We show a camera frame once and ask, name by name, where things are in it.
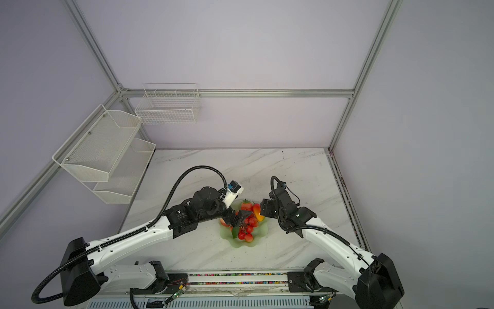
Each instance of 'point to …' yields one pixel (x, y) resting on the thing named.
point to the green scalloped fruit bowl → (259, 232)
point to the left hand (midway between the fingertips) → (241, 204)
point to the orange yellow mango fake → (256, 208)
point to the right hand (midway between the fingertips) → (265, 205)
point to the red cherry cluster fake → (246, 228)
